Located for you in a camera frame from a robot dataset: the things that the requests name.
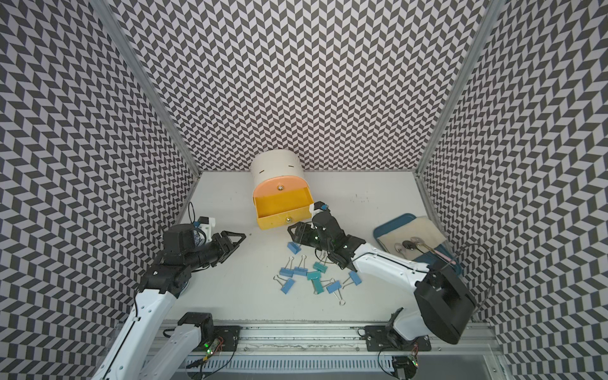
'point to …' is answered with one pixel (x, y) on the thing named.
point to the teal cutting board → (442, 256)
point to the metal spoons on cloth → (415, 243)
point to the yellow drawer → (283, 208)
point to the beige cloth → (422, 227)
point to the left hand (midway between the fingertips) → (242, 242)
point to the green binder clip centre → (313, 275)
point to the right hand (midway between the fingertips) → (293, 234)
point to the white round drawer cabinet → (266, 164)
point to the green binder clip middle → (320, 266)
